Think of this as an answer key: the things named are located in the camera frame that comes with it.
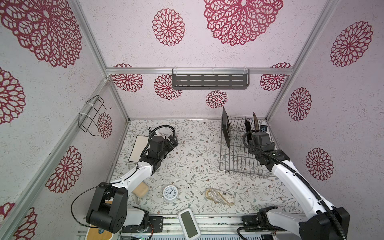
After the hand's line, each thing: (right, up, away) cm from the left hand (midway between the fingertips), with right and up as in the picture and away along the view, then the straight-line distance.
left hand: (172, 143), depth 88 cm
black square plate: (+32, +10, +4) cm, 34 cm away
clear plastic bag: (+26, -28, -9) cm, 39 cm away
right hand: (+48, +1, -9) cm, 49 cm away
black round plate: (+46, +9, +4) cm, 47 cm away
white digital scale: (+10, -37, -18) cm, 42 cm away
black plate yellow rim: (+54, +13, +11) cm, 57 cm away
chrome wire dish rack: (+40, -11, +8) cm, 43 cm away
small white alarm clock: (0, -27, -8) cm, 28 cm away
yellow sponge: (-16, -25, -7) cm, 31 cm away
